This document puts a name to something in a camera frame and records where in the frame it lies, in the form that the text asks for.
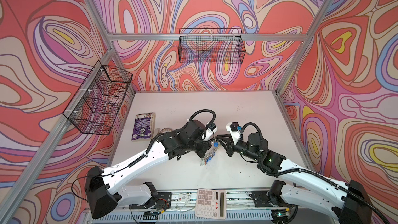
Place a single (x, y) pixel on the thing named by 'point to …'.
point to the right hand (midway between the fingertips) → (219, 140)
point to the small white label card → (184, 198)
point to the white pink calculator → (211, 204)
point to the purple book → (144, 126)
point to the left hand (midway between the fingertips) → (213, 145)
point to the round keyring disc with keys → (210, 153)
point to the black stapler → (156, 131)
